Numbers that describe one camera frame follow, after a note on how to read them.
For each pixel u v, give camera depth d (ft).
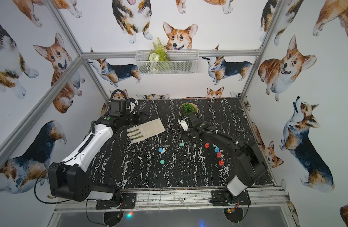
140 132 3.30
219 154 2.89
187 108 3.29
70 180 1.34
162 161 2.89
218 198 2.40
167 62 2.82
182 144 3.06
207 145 3.02
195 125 2.21
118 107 2.06
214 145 3.07
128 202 2.41
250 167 1.53
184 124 2.61
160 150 3.04
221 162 2.79
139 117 2.36
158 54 2.68
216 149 2.96
